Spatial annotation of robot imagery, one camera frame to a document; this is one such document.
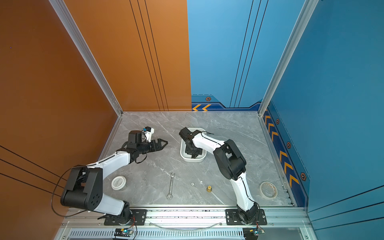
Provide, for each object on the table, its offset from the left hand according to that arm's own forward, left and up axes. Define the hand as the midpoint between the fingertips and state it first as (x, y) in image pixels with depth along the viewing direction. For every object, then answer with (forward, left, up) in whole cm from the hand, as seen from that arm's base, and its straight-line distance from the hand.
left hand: (163, 142), depth 90 cm
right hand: (-2, -17, -10) cm, 20 cm away
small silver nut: (-22, -18, -9) cm, 30 cm away
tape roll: (-24, -61, -10) cm, 66 cm away
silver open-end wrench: (-28, -6, -10) cm, 30 cm away
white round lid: (-23, +21, -4) cm, 32 cm away
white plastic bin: (-8, -14, -4) cm, 17 cm away
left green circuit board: (-44, +13, -11) cm, 47 cm away
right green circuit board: (-44, -46, -10) cm, 65 cm away
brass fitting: (-25, -28, -8) cm, 38 cm away
